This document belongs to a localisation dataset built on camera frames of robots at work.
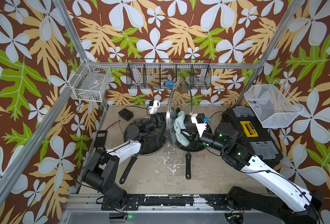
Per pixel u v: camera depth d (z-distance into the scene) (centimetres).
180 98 115
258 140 80
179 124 57
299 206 38
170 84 101
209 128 155
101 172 44
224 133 46
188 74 98
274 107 82
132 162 80
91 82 86
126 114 118
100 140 99
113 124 108
